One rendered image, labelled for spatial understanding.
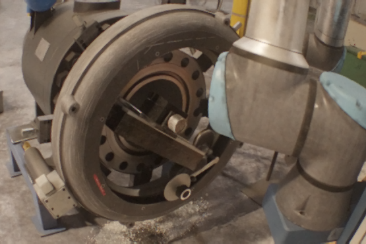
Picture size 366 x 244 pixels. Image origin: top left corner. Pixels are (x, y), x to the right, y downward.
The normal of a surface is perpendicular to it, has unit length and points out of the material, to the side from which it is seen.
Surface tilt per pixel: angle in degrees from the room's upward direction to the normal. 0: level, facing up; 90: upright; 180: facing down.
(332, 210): 70
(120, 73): 90
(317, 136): 87
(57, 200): 90
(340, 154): 90
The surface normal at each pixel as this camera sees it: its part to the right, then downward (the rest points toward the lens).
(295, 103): -0.16, -0.23
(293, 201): -0.76, -0.18
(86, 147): 0.62, 0.43
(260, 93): -0.39, 0.22
